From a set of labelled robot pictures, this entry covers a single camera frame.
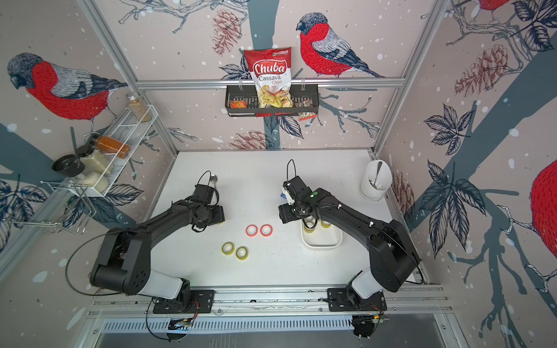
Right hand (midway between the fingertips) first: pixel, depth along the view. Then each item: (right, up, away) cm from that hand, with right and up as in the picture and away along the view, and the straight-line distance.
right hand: (286, 212), depth 85 cm
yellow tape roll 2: (-18, -16, -1) cm, 24 cm away
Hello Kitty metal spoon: (-37, +12, +23) cm, 45 cm away
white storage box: (+15, -11, +4) cm, 19 cm away
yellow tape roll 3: (+11, +2, -26) cm, 28 cm away
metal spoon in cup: (+42, +19, +10) cm, 47 cm away
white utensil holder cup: (+42, +13, +12) cm, 45 cm away
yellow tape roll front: (+10, -9, +5) cm, 14 cm away
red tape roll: (-15, -9, +6) cm, 18 cm away
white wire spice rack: (-58, +17, -19) cm, 63 cm away
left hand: (-28, -2, +7) cm, 29 cm away
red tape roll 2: (-9, -9, +6) cm, 14 cm away
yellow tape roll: (-24, -15, +2) cm, 28 cm away
